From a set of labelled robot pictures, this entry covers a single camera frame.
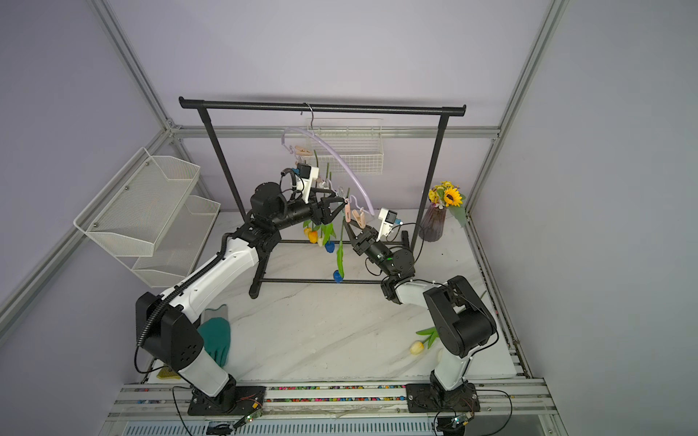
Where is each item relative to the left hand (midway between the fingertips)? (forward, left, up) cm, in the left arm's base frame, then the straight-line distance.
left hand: (339, 199), depth 71 cm
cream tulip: (-28, -23, -36) cm, 51 cm away
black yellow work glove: (-35, +51, -37) cm, 72 cm away
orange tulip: (+5, +11, -20) cm, 24 cm away
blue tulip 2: (-11, +1, -22) cm, 24 cm away
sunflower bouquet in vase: (+14, -34, -12) cm, 39 cm away
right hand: (-3, -1, -7) cm, 8 cm away
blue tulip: (+3, +5, -16) cm, 17 cm away
